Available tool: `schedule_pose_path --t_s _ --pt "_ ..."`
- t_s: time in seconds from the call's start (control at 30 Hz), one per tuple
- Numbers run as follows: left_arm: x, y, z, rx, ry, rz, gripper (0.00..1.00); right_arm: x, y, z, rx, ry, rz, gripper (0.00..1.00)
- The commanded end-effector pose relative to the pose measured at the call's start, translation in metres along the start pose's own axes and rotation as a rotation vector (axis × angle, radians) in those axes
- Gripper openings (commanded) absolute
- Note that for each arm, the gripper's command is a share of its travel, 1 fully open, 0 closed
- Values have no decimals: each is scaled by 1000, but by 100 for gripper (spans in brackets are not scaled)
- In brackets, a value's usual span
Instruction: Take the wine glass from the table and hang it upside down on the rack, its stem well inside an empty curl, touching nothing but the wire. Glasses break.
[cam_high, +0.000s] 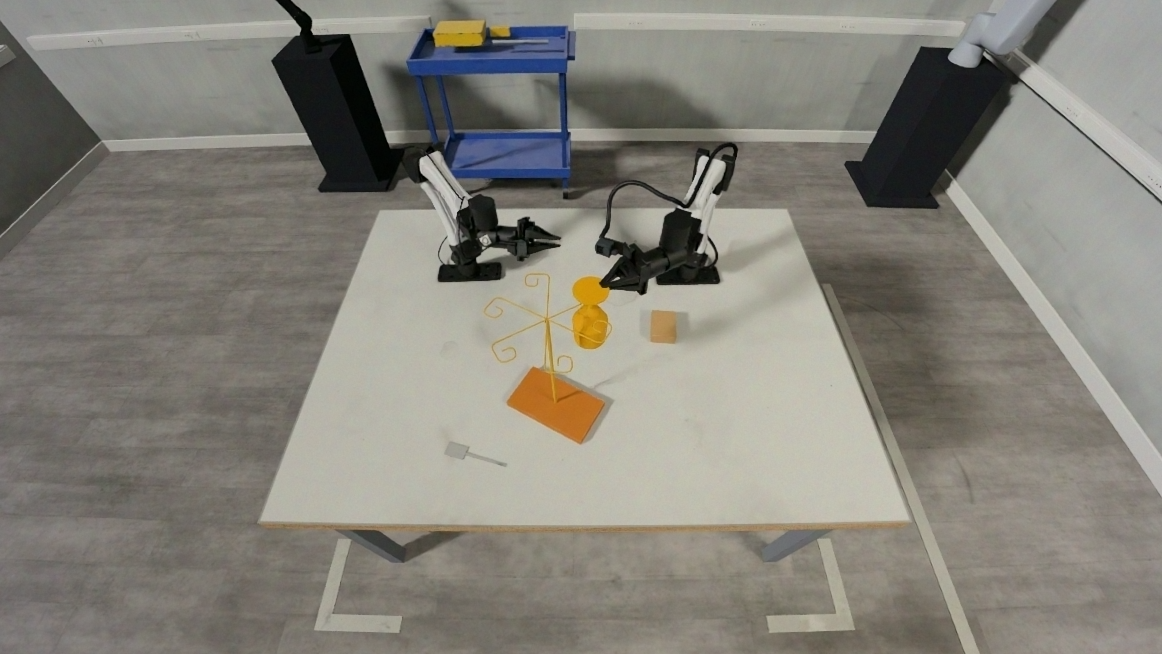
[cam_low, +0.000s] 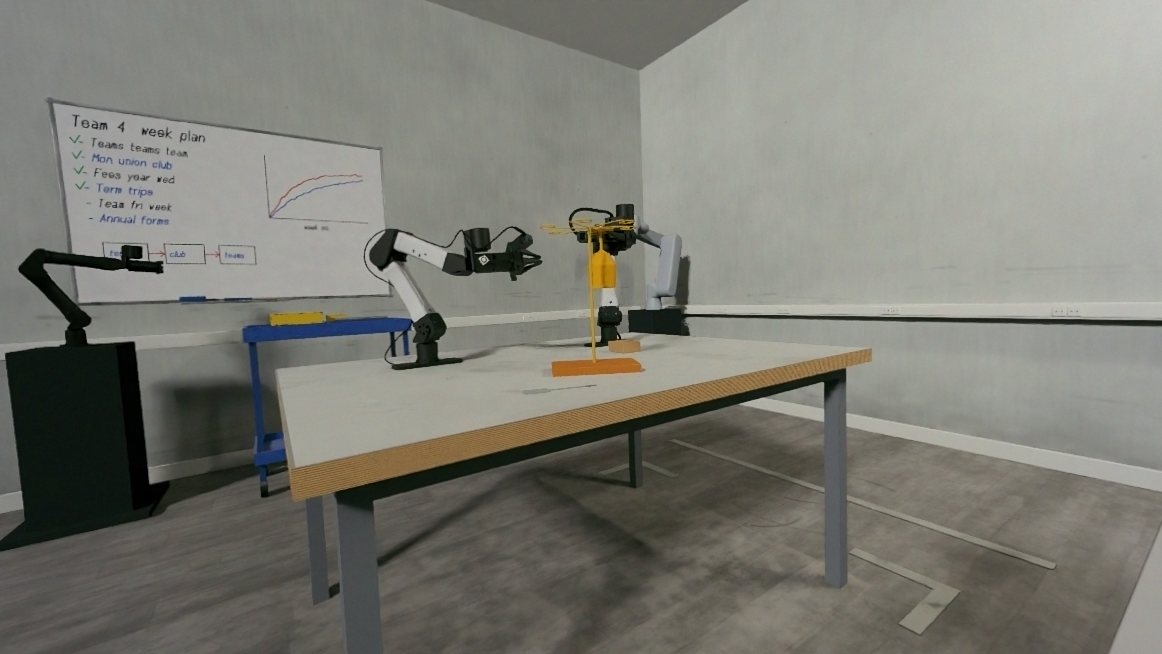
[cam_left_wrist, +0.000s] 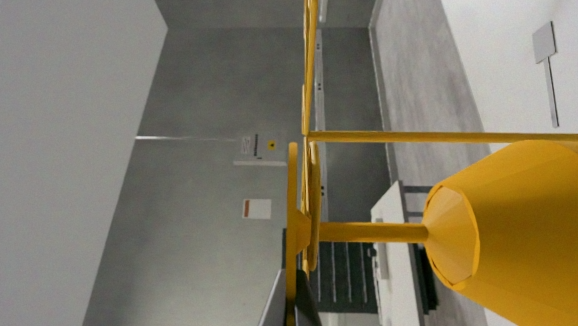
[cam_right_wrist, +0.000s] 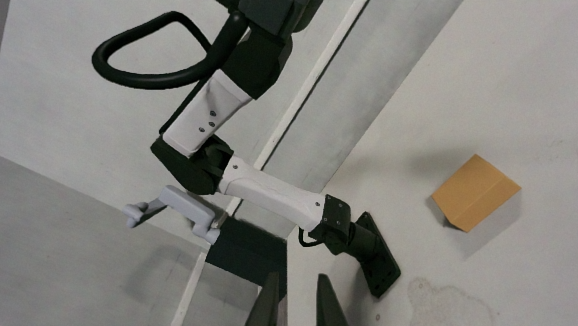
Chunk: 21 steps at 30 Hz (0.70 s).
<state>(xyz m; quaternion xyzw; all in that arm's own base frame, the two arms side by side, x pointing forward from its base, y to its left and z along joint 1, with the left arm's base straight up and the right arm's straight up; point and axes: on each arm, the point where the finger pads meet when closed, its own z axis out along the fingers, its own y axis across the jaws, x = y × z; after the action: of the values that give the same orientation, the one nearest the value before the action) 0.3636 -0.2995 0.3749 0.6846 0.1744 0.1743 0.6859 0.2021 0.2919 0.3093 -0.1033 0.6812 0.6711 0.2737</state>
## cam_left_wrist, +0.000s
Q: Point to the amber wine glass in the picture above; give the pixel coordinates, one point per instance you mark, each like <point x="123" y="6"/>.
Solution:
<point x="503" y="232"/>

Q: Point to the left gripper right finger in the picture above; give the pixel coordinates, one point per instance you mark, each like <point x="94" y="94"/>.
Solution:
<point x="306" y="313"/>

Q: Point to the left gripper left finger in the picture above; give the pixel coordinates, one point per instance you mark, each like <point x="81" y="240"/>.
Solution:
<point x="275" y="310"/>

